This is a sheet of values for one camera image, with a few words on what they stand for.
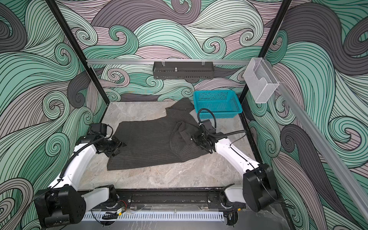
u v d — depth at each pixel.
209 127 0.66
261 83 0.73
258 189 0.40
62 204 0.38
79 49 0.88
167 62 0.93
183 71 0.95
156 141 1.03
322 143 0.52
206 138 0.63
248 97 1.11
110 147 0.68
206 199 0.75
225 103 1.20
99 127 0.65
